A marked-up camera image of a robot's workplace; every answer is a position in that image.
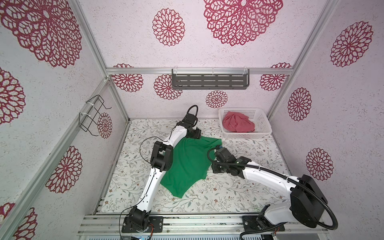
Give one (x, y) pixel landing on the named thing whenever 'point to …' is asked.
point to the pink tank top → (238, 122)
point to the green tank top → (191, 163)
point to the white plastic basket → (259, 115)
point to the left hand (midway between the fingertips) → (195, 136)
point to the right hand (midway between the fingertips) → (212, 164)
